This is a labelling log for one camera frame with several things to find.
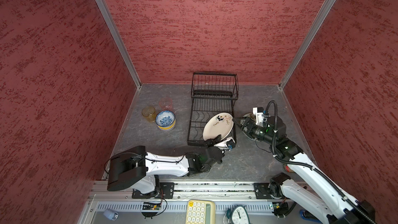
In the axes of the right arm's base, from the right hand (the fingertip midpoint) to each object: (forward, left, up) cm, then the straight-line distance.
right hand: (233, 126), depth 73 cm
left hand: (-2, +7, -8) cm, 11 cm away
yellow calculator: (-32, +17, -20) cm, 41 cm away
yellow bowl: (+8, +36, -15) cm, 40 cm away
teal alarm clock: (-33, 0, -18) cm, 38 cm away
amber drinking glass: (+17, +47, -11) cm, 51 cm away
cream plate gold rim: (+7, +4, -9) cm, 12 cm away
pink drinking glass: (+30, +40, -18) cm, 54 cm away
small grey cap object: (-32, +56, -17) cm, 67 cm away
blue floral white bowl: (+16, +39, -15) cm, 45 cm away
